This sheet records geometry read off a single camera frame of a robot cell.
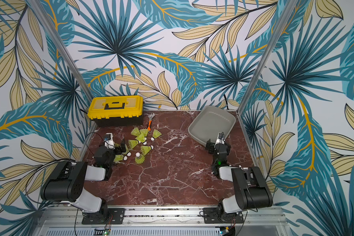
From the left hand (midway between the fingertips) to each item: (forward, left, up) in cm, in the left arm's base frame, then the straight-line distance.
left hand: (116, 140), depth 91 cm
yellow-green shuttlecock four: (+10, -9, -4) cm, 15 cm away
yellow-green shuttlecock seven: (-9, -15, -5) cm, 19 cm away
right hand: (+1, -64, +1) cm, 64 cm away
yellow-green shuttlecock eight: (-7, -5, -7) cm, 11 cm away
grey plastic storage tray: (+25, -64, -8) cm, 69 cm away
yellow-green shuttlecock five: (+10, -16, -4) cm, 19 cm away
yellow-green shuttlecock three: (+5, -14, -5) cm, 16 cm away
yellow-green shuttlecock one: (+9, -24, -4) cm, 26 cm away
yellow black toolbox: (+20, +3, +6) cm, 21 cm away
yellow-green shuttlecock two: (-3, -18, -5) cm, 19 cm away
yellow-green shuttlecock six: (+1, -9, -5) cm, 10 cm away
